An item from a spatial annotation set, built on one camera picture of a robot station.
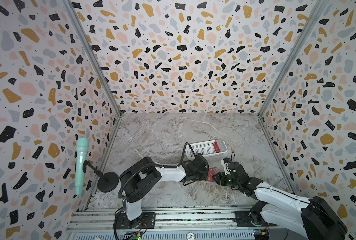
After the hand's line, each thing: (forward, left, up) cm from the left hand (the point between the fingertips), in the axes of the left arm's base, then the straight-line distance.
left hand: (212, 176), depth 86 cm
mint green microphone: (0, +59, +30) cm, 66 cm away
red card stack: (+19, -5, +1) cm, 19 cm away
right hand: (-1, -2, +1) cm, 2 cm away
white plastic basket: (+22, +1, -4) cm, 22 cm away
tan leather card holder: (+4, -4, -3) cm, 6 cm away
